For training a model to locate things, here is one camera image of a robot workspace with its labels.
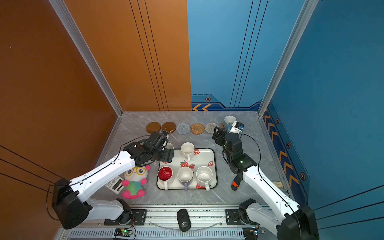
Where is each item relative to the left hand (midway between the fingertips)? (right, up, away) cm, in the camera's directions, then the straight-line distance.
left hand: (168, 152), depth 80 cm
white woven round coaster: (+25, +13, +29) cm, 40 cm away
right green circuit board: (+42, -37, -10) cm, 57 cm away
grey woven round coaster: (+5, +12, +29) cm, 32 cm away
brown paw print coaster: (+34, +14, +32) cm, 49 cm away
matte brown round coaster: (-19, +13, +32) cm, 39 cm away
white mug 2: (+20, -14, +7) cm, 25 cm away
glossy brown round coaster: (-6, +14, +32) cm, 35 cm away
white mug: (+9, 0, +12) cm, 15 cm away
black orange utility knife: (+38, -17, +4) cm, 42 cm away
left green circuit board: (-20, -37, -9) cm, 43 cm away
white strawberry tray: (+19, -6, +14) cm, 24 cm away
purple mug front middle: (+8, -15, +7) cm, 18 cm away
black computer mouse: (+9, -31, -9) cm, 33 cm away
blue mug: (+36, +17, +20) cm, 45 cm away
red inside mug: (-3, -13, +5) cm, 15 cm away
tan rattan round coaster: (+16, +12, +29) cm, 35 cm away
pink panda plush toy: (-18, -14, 0) cm, 23 cm away
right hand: (+27, +12, -2) cm, 29 cm away
